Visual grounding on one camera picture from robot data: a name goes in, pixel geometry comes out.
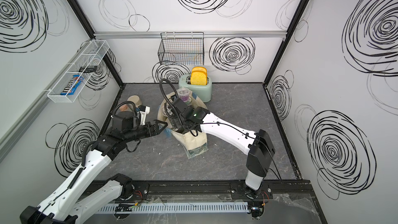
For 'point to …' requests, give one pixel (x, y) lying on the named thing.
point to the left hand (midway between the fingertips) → (162, 126)
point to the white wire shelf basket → (90, 56)
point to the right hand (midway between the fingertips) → (181, 114)
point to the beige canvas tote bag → (198, 141)
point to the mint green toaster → (203, 92)
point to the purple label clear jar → (184, 94)
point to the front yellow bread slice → (199, 78)
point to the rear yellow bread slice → (199, 68)
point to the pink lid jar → (127, 107)
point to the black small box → (89, 69)
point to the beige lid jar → (136, 99)
